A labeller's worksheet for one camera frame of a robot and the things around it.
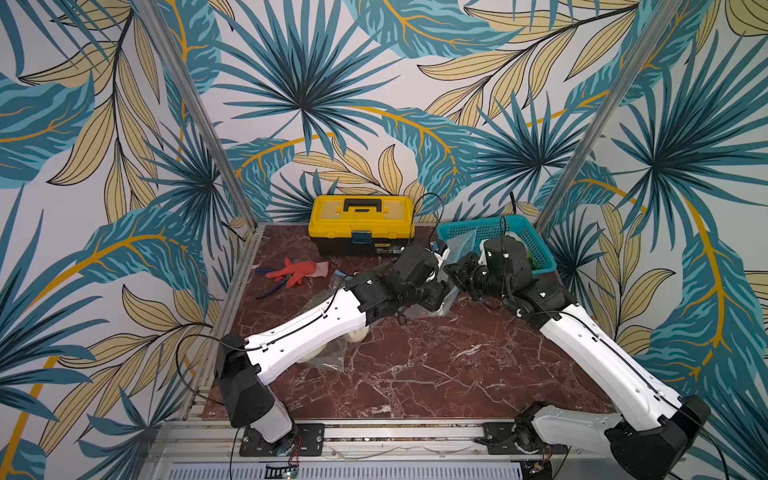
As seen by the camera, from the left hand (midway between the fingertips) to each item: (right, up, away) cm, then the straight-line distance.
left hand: (438, 289), depth 71 cm
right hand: (+1, +6, 0) cm, 6 cm away
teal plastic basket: (+36, +19, +39) cm, 56 cm away
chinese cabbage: (-20, -15, +14) cm, 29 cm away
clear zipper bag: (+6, +10, +2) cm, 12 cm away
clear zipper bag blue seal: (-27, -20, +10) cm, 35 cm away
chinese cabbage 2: (+37, +5, +29) cm, 47 cm away
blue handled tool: (-50, -3, +29) cm, 58 cm away
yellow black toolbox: (-21, +18, +29) cm, 40 cm away
